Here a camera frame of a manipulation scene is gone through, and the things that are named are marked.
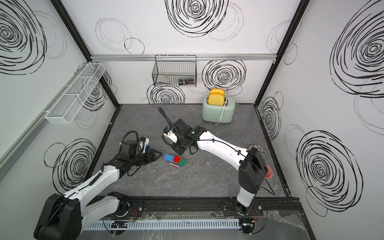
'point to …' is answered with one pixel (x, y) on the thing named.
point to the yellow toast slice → (216, 97)
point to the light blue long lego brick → (168, 157)
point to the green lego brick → (182, 162)
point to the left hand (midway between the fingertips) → (158, 155)
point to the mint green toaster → (213, 113)
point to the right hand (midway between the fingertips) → (176, 147)
